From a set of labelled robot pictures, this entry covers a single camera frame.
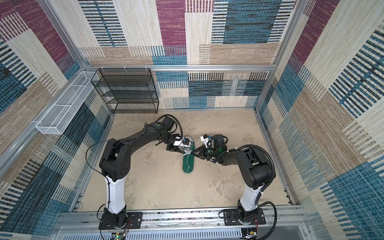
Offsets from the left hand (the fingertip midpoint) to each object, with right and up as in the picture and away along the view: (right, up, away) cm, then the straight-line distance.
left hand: (183, 143), depth 93 cm
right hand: (+5, -6, -4) cm, 9 cm away
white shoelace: (+3, -5, -3) cm, 6 cm away
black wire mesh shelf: (-41, +36, +16) cm, 57 cm away
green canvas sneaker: (+5, -8, -2) cm, 9 cm away
